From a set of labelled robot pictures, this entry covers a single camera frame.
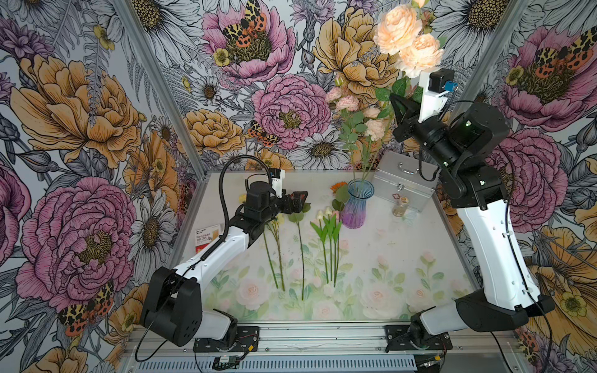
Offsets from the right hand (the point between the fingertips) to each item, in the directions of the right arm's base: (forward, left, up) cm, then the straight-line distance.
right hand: (387, 101), depth 54 cm
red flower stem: (+8, +23, -56) cm, 61 cm away
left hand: (+2, +23, -36) cm, 43 cm away
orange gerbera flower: (+19, +2, -55) cm, 58 cm away
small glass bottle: (+11, -22, -55) cm, 60 cm away
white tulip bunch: (+4, +10, -58) cm, 59 cm away
